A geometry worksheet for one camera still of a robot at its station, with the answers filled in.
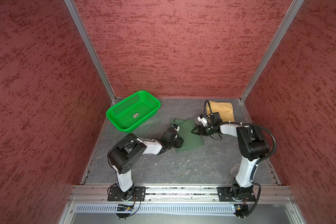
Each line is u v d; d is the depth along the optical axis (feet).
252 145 1.72
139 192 2.45
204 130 2.89
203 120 3.05
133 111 3.64
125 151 1.67
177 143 2.72
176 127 2.80
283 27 2.57
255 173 1.89
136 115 3.60
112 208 2.54
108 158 1.65
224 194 2.43
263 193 2.51
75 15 2.42
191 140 3.11
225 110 3.54
